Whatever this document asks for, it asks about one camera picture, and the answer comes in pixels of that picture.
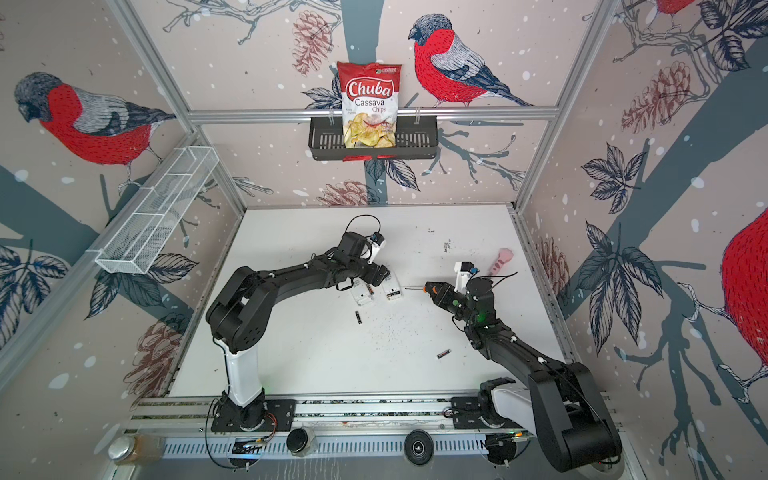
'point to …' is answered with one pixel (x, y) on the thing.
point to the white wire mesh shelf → (138, 242)
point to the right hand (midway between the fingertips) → (424, 290)
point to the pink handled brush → (504, 256)
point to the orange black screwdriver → (429, 289)
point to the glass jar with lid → (136, 449)
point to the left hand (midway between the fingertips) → (381, 266)
